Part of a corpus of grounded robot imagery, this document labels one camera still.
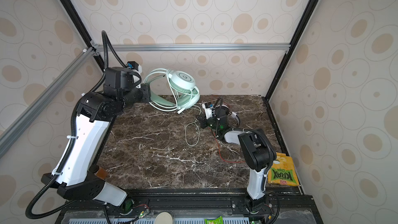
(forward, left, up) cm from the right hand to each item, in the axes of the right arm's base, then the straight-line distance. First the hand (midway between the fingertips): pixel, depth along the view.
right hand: (197, 115), depth 93 cm
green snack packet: (-51, -10, -11) cm, 53 cm away
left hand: (-10, +17, +32) cm, 37 cm away
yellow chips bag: (-29, -46, -13) cm, 56 cm away
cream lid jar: (-50, +13, -6) cm, 52 cm away
